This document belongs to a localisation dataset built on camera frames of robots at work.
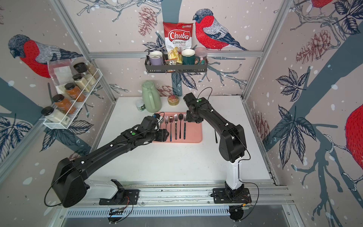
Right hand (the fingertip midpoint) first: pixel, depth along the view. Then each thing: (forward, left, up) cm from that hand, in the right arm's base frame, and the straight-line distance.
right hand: (192, 118), depth 91 cm
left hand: (-12, +14, +3) cm, 19 cm away
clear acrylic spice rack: (+10, +62, +22) cm, 66 cm away
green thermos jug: (+11, +28, +5) cm, 31 cm away
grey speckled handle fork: (+9, +13, -12) cm, 20 cm away
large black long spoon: (-6, -17, -14) cm, 23 cm away
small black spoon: (+10, +9, -12) cm, 18 cm away
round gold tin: (+25, +16, -8) cm, 31 cm away
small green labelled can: (+17, +42, -8) cm, 46 cm away
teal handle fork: (+9, +6, -13) cm, 17 cm away
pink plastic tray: (-1, -1, -14) cm, 14 cm away
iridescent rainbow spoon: (+6, +16, -10) cm, 20 cm away
